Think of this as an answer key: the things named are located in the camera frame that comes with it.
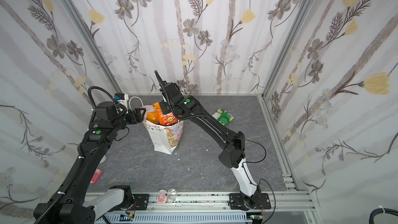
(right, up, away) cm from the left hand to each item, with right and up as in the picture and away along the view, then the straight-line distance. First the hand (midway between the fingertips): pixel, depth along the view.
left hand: (137, 105), depth 75 cm
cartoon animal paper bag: (+13, -17, +5) cm, 22 cm away
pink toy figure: (+13, -45, -2) cm, 46 cm away
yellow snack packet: (+4, -7, +11) cm, 13 cm away
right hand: (+12, +4, 0) cm, 13 cm away
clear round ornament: (+17, -45, +2) cm, 48 cm away
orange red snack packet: (+14, -7, +1) cm, 16 cm away
